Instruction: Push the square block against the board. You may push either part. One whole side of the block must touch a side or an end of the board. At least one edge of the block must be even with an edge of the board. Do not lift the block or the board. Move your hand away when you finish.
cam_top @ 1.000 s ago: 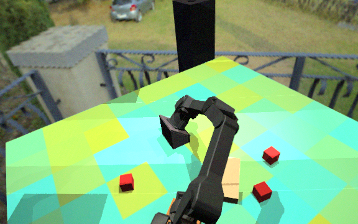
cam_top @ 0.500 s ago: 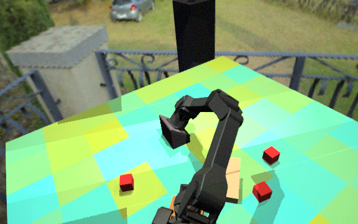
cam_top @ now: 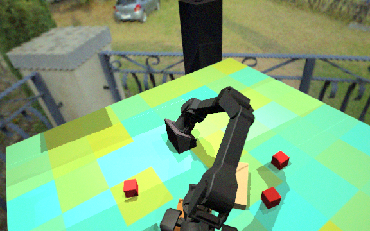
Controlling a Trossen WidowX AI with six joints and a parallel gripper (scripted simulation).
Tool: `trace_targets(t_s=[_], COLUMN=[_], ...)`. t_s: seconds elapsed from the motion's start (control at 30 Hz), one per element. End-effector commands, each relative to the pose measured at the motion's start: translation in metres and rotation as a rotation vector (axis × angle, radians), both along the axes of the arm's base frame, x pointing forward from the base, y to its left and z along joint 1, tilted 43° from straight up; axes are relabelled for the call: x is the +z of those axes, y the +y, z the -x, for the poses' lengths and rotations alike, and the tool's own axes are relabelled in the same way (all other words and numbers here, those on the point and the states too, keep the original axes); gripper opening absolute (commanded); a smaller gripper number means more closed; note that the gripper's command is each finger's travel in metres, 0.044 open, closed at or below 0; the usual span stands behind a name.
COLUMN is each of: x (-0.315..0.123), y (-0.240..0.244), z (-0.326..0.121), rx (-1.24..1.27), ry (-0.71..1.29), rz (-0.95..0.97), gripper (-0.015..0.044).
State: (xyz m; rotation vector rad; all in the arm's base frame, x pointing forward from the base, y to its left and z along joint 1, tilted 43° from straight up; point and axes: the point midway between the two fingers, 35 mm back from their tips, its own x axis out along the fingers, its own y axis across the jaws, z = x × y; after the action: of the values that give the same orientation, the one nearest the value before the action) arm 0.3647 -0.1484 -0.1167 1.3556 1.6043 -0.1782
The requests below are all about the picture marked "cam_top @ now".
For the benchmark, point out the red cube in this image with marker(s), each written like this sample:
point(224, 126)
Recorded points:
point(270, 198)
point(280, 160)
point(131, 188)

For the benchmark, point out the beige rectangular block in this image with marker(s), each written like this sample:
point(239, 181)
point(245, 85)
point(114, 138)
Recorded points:
point(241, 195)

